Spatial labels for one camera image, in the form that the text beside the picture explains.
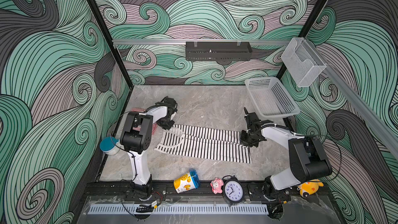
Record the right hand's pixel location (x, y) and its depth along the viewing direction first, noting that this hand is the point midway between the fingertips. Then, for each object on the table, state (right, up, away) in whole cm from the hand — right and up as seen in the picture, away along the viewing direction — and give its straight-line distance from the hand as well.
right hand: (242, 142), depth 90 cm
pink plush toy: (-18, -15, -18) cm, 30 cm away
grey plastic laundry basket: (+28, +27, +20) cm, 43 cm away
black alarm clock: (-10, -17, -19) cm, 27 cm away
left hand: (-49, +10, +7) cm, 51 cm away
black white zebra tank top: (-23, 0, 0) cm, 23 cm away
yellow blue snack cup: (-31, -12, -21) cm, 39 cm away
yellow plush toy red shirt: (+23, -15, -21) cm, 35 cm away
